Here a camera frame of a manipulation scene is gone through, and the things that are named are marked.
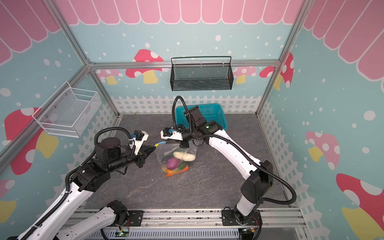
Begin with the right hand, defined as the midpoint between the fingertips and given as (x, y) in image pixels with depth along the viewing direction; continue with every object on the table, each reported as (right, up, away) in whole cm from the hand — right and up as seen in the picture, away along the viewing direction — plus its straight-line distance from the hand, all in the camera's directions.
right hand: (168, 139), depth 70 cm
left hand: (-6, -5, -3) cm, 8 cm away
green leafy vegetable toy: (+5, -16, +13) cm, 21 cm away
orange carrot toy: (-2, -20, +13) cm, 24 cm away
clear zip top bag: (-4, -7, +9) cm, 12 cm away
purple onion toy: (0, -14, +10) cm, 17 cm away
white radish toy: (+7, -10, +9) cm, 15 cm away
